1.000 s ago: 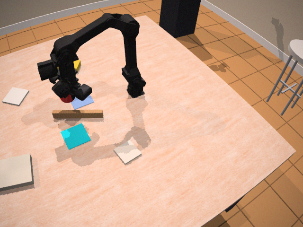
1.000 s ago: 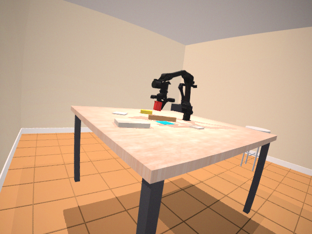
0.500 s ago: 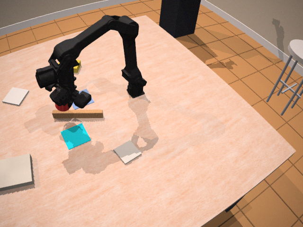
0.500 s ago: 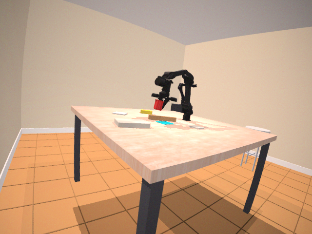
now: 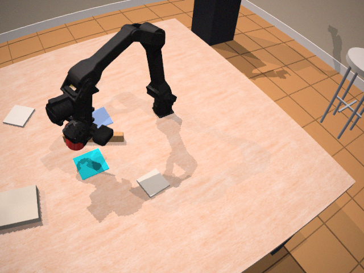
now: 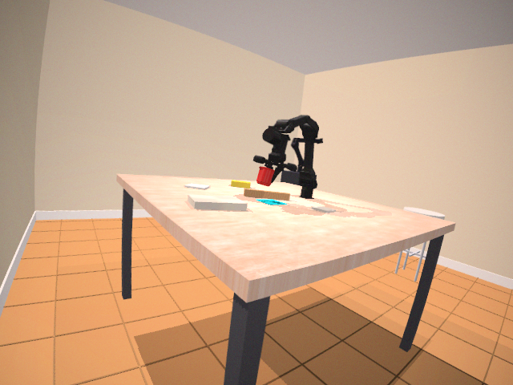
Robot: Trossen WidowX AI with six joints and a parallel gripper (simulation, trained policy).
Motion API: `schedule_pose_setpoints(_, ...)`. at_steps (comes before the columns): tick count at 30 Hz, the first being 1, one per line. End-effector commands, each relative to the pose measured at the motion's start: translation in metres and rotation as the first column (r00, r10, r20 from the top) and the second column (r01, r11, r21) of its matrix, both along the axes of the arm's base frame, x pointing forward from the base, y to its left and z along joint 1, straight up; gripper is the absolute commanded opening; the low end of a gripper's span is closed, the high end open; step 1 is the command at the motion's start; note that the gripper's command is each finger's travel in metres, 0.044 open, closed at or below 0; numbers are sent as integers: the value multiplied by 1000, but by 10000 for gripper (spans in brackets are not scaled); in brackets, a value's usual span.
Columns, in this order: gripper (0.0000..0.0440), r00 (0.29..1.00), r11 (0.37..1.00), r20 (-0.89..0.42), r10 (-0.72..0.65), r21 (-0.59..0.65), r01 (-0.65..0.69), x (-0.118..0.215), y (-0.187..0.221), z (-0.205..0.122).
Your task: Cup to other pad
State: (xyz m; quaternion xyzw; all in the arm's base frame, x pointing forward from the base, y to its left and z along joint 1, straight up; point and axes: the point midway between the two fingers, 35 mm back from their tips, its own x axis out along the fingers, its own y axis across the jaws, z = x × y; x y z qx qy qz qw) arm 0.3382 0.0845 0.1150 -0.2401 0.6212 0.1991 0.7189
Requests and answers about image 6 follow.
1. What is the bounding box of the long brown wooden bar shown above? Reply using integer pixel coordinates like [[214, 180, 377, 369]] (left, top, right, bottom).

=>
[[244, 188, 290, 201]]

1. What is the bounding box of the yellow rectangular block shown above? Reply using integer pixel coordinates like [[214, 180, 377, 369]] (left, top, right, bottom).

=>
[[231, 180, 251, 188]]

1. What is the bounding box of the cream flat square tile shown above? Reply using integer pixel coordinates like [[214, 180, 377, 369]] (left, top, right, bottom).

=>
[[311, 206, 336, 213]]

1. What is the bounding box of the white flat square pad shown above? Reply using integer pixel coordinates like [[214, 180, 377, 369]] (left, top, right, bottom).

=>
[[184, 184, 209, 189]]

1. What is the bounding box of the beige flat slab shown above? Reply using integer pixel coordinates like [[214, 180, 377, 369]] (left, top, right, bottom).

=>
[[188, 194, 247, 211]]

